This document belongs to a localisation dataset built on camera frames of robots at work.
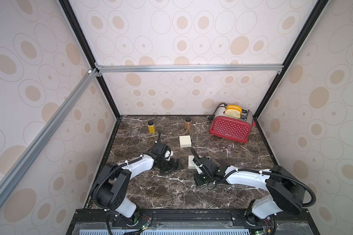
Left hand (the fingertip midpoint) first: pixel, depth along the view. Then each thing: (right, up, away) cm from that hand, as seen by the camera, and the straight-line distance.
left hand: (181, 169), depth 85 cm
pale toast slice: (+34, +34, +10) cm, 49 cm away
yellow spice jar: (-21, +25, +18) cm, 37 cm away
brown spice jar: (+6, +27, +21) cm, 35 cm away
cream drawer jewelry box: (+3, +15, +18) cm, 23 cm away
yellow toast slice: (+35, +37, +11) cm, 52 cm away
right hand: (+7, -8, -1) cm, 11 cm away
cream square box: (+6, +2, +3) cm, 7 cm away
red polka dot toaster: (+35, +23, +10) cm, 43 cm away
